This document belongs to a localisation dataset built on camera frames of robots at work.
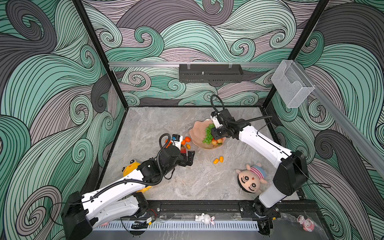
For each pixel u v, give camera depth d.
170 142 0.56
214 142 0.92
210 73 0.96
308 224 0.67
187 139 0.98
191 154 0.71
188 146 0.96
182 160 0.56
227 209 0.74
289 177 0.44
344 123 0.60
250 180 0.75
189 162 0.66
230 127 0.60
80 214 0.39
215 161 0.90
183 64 0.93
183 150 0.95
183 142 0.97
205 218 0.68
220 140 0.92
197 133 1.01
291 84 0.79
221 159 0.90
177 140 0.65
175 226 0.70
